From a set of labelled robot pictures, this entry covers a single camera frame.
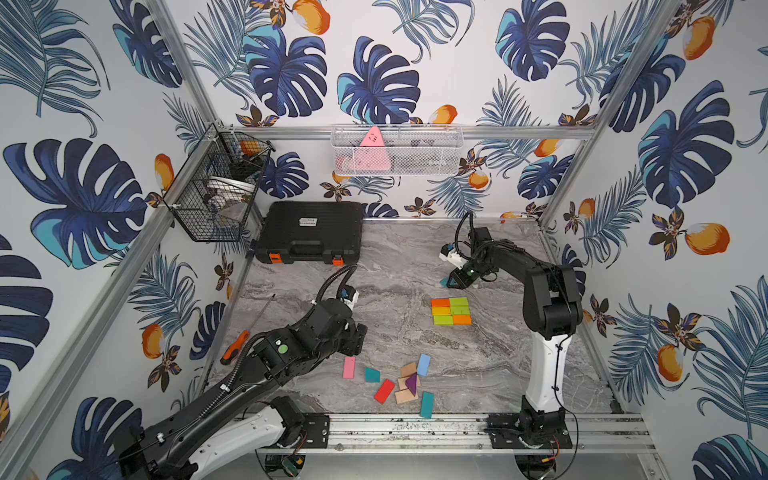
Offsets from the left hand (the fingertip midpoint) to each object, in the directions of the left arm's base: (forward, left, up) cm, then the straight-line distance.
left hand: (357, 323), depth 73 cm
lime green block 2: (+12, -25, -18) cm, 33 cm away
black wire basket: (+30, +44, +12) cm, 55 cm away
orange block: (+18, -24, -19) cm, 36 cm away
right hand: (+27, -30, -18) cm, 44 cm away
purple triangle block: (-8, -15, -17) cm, 24 cm away
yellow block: (+15, -24, -18) cm, 34 cm away
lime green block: (+15, -30, -17) cm, 38 cm away
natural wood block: (-11, -13, -19) cm, 26 cm away
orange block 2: (+12, -31, -18) cm, 38 cm away
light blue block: (-2, -18, -19) cm, 26 cm away
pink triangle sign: (+48, +1, +16) cm, 50 cm away
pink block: (-5, +3, -18) cm, 19 cm away
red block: (-10, -8, -20) cm, 24 cm away
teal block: (+26, -25, -18) cm, 41 cm away
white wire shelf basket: (+51, -9, +16) cm, 54 cm away
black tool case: (+42, +24, -15) cm, 51 cm away
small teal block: (-6, -4, -19) cm, 21 cm away
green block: (+20, -30, -18) cm, 40 cm away
